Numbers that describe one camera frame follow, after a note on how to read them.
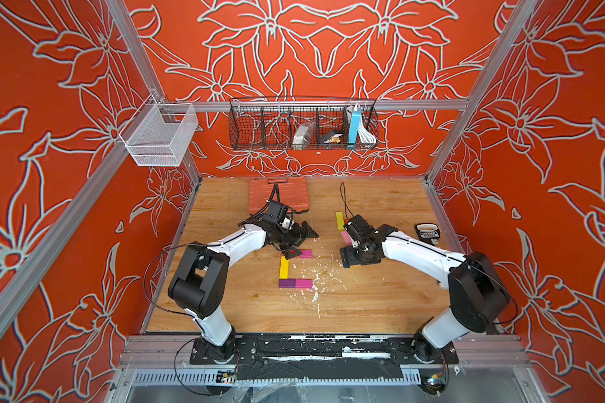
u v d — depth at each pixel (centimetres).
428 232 98
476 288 49
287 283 86
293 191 108
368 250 63
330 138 87
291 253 87
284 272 88
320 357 73
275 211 73
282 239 76
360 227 70
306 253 95
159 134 93
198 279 47
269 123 101
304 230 80
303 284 87
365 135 92
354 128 87
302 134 92
